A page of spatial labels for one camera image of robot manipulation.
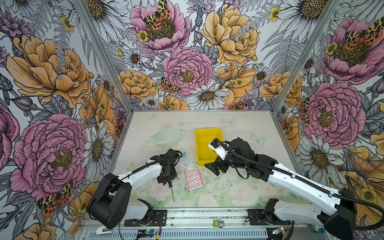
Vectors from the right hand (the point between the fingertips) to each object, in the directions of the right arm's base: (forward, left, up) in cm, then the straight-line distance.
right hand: (212, 162), depth 73 cm
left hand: (-2, +24, -19) cm, 30 cm away
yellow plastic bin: (+12, +2, -15) cm, 19 cm away
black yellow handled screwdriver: (-5, +22, -18) cm, 29 cm away
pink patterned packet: (-1, +10, -20) cm, 22 cm away
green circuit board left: (-25, +32, -19) cm, 45 cm away
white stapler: (-24, +51, -17) cm, 59 cm away
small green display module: (-23, -1, -16) cm, 28 cm away
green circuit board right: (-26, -30, -20) cm, 44 cm away
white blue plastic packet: (+10, +14, -19) cm, 26 cm away
